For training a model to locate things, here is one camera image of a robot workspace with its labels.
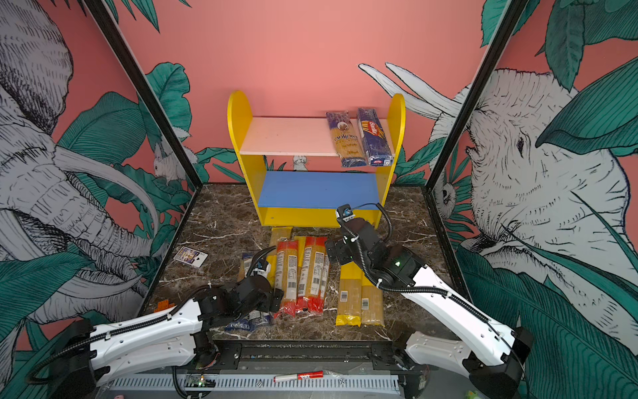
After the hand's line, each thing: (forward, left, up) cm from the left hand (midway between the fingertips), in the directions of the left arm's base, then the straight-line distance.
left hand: (275, 289), depth 80 cm
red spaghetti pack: (+5, -3, -2) cm, 6 cm away
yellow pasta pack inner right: (-7, -24, -4) cm, 25 cm away
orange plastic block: (-2, +39, -6) cm, 39 cm away
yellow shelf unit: (+31, -10, +9) cm, 34 cm away
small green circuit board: (-23, +20, -7) cm, 32 cm away
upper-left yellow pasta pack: (+26, +2, -6) cm, 27 cm away
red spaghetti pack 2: (+5, -13, -2) cm, 14 cm away
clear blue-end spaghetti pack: (-8, +7, -4) cm, 12 cm away
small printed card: (+17, +35, -6) cm, 39 cm away
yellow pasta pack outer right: (-4, -32, -5) cm, 33 cm away
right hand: (+8, -21, +20) cm, 30 cm away
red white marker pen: (-24, -13, -6) cm, 27 cm away
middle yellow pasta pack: (+17, -8, -5) cm, 20 cm away
